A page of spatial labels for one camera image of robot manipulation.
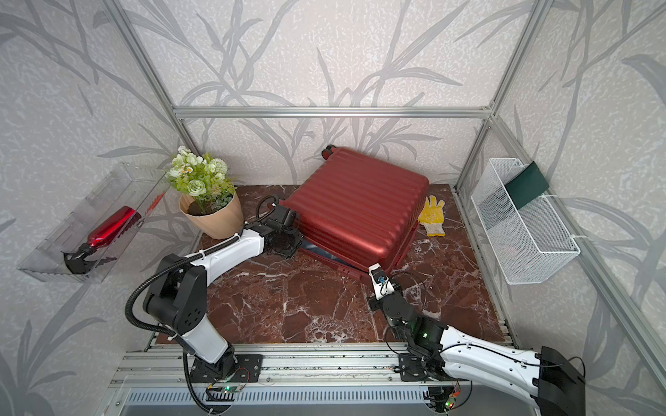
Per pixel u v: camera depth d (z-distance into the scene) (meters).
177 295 0.46
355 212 0.80
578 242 0.59
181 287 0.50
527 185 0.73
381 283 0.63
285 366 0.75
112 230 0.64
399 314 0.56
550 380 0.43
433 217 1.09
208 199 0.93
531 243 0.59
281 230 0.72
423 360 0.57
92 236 0.61
